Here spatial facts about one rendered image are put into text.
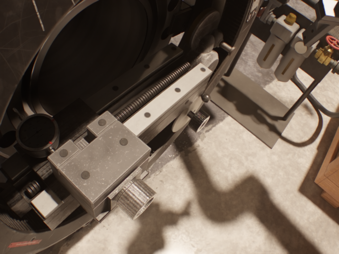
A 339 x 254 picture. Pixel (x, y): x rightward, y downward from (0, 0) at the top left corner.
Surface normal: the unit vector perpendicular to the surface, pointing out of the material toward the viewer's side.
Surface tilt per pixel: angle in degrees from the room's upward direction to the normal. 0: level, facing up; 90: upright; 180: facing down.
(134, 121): 2
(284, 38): 90
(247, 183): 0
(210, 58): 46
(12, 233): 90
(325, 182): 90
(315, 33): 97
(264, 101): 0
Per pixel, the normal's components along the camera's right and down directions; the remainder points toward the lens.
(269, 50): -0.62, 0.57
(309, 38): -0.99, 0.00
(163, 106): 0.20, -0.51
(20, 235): 0.76, 0.62
